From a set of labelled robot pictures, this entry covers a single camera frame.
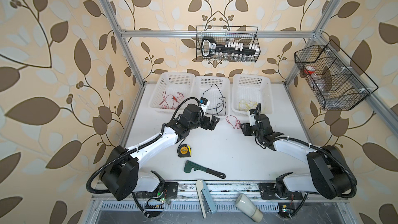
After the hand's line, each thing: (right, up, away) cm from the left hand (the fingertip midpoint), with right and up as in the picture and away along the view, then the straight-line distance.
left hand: (213, 115), depth 80 cm
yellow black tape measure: (-15, -20, +4) cm, 26 cm away
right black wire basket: (+59, +17, -7) cm, 61 cm away
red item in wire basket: (+51, +24, 0) cm, 56 cm away
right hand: (+19, -8, +11) cm, 23 cm away
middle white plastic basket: (+4, +15, +29) cm, 33 cm away
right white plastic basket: (+29, +15, +36) cm, 49 cm away
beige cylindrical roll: (+12, -37, -13) cm, 41 cm away
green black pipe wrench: (-12, -27, +1) cm, 30 cm away
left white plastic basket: (-31, +16, +38) cm, 51 cm away
